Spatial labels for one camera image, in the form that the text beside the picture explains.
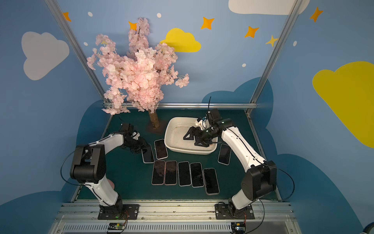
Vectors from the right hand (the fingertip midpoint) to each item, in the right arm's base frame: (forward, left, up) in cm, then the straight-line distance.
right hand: (191, 139), depth 78 cm
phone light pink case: (-15, -13, -23) cm, 30 cm away
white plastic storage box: (+23, +14, -22) cm, 35 cm away
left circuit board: (-40, +36, -23) cm, 58 cm away
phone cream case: (+4, +21, -21) cm, 30 cm away
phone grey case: (+1, +30, -23) cm, 38 cm away
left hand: (+5, +30, -18) cm, 35 cm away
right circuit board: (-36, -26, -24) cm, 51 cm away
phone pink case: (-10, +4, -24) cm, 27 cm away
